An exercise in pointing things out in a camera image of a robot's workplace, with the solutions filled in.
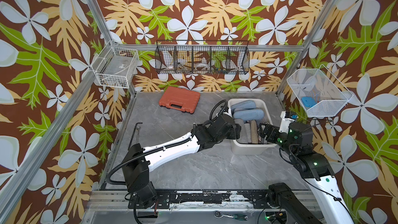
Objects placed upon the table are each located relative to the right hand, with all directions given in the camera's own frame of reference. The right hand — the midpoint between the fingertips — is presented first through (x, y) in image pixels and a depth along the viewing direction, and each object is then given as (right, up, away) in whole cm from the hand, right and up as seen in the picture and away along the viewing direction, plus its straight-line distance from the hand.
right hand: (265, 125), depth 70 cm
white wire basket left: (-78, +31, +16) cm, 85 cm away
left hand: (-12, -1, +4) cm, 12 cm away
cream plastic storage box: (-2, -14, +12) cm, 19 cm away
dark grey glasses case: (-7, -8, +10) cm, 15 cm away
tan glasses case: (-2, -5, +10) cm, 11 cm away
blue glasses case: (-1, +10, +21) cm, 23 cm away
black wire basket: (-28, +40, +27) cm, 56 cm away
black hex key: (-73, -10, +28) cm, 79 cm away
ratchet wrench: (-21, -41, 0) cm, 46 cm away
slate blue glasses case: (-3, +4, +14) cm, 15 cm away
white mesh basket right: (+36, +21, +14) cm, 44 cm away
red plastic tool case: (-40, +14, +40) cm, 58 cm away
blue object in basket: (+27, +11, +10) cm, 31 cm away
